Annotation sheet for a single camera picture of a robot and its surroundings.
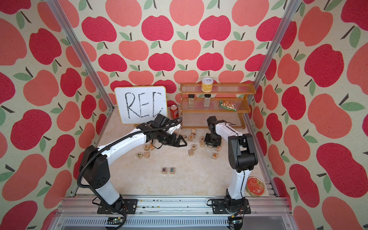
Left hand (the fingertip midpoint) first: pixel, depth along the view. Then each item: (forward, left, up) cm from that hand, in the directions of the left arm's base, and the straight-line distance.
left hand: (182, 146), depth 79 cm
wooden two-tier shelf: (+51, -46, -2) cm, 69 cm away
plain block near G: (+5, -6, -16) cm, 18 cm away
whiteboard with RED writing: (+32, +31, +2) cm, 44 cm away
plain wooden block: (+3, +24, -16) cm, 29 cm away
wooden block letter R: (-8, +10, -14) cm, 19 cm away
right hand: (+8, -20, -15) cm, 26 cm away
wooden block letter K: (+7, +24, -14) cm, 29 cm away
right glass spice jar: (+32, -17, +7) cm, 37 cm away
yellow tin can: (+33, -15, +18) cm, 41 cm away
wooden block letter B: (+8, +20, -15) cm, 27 cm away
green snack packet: (+29, -31, +5) cm, 43 cm away
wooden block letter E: (-8, +6, -15) cm, 18 cm away
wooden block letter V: (+2, +27, -14) cm, 31 cm away
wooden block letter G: (+8, -8, -14) cm, 18 cm away
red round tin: (-18, -41, -12) cm, 46 cm away
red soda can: (+33, +6, -6) cm, 34 cm away
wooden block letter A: (+1, -21, -14) cm, 25 cm away
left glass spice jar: (+32, -6, +6) cm, 33 cm away
